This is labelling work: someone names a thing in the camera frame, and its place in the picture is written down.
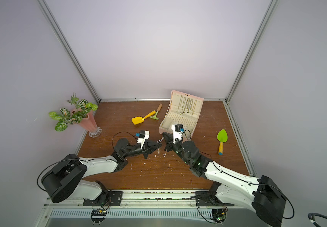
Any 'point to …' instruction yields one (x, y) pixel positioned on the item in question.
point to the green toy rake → (154, 116)
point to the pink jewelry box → (185, 109)
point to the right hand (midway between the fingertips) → (165, 129)
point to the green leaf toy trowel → (222, 136)
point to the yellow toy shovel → (137, 120)
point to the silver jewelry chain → (159, 140)
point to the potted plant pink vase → (82, 113)
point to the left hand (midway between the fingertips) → (161, 146)
